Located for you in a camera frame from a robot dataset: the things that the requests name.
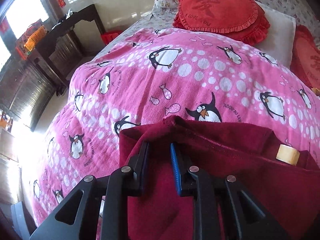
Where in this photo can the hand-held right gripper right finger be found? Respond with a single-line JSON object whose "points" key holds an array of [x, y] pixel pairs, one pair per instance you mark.
{"points": [[175, 170]]}

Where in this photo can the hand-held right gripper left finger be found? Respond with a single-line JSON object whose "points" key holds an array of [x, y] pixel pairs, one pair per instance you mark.
{"points": [[145, 165]]}

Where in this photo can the dark red sweater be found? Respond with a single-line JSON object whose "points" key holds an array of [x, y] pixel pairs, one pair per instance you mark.
{"points": [[237, 162]]}

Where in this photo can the pink penguin print blanket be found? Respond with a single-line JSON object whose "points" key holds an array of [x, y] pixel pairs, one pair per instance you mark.
{"points": [[187, 85]]}

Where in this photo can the black shoe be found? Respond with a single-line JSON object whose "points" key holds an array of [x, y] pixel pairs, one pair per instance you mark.
{"points": [[60, 91]]}

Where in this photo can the red paper bag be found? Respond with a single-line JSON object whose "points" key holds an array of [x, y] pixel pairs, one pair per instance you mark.
{"points": [[110, 37]]}

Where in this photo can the dark wooden slatted cabinet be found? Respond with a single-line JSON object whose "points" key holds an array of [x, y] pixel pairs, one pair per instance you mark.
{"points": [[32, 95]]}

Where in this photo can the dark wooden table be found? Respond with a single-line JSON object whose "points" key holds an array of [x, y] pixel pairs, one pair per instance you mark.
{"points": [[75, 25]]}

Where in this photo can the orange plastic basket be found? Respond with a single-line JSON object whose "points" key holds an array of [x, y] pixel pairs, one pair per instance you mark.
{"points": [[35, 38]]}

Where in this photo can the large red heart cushion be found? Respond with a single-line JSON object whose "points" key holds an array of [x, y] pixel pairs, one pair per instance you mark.
{"points": [[217, 7]]}

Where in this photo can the small red heart cushion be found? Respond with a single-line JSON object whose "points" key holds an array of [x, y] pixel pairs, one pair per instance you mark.
{"points": [[307, 57]]}

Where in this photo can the white pillow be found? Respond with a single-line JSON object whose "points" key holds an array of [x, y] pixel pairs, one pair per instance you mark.
{"points": [[277, 27]]}

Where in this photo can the red window sticker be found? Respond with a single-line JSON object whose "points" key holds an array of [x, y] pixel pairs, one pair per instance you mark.
{"points": [[3, 27]]}

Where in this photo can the red wall sign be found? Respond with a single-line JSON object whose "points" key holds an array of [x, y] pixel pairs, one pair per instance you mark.
{"points": [[61, 0]]}

